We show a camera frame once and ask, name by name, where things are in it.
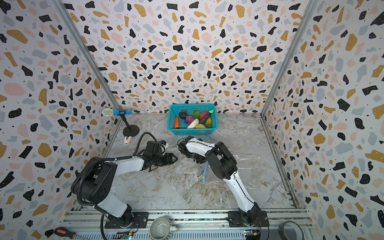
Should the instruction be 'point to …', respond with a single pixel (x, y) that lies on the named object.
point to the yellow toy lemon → (200, 126)
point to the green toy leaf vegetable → (196, 114)
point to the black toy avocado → (182, 115)
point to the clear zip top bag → (261, 171)
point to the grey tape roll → (300, 235)
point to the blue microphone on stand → (131, 130)
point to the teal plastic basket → (175, 109)
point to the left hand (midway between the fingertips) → (174, 157)
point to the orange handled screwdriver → (65, 232)
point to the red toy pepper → (202, 114)
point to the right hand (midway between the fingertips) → (207, 157)
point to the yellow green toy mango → (209, 124)
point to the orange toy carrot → (176, 123)
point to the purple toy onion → (189, 119)
